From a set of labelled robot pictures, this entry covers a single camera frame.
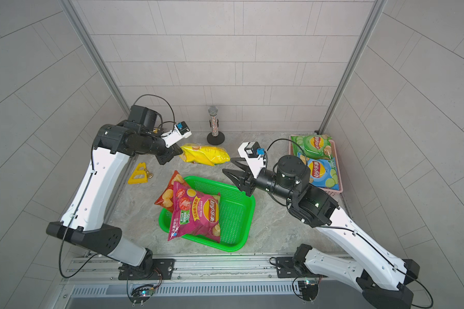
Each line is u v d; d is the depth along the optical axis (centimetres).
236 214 85
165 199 72
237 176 48
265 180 47
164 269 71
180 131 58
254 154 43
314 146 94
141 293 65
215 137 113
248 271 71
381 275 37
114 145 43
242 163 55
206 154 67
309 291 68
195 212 71
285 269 71
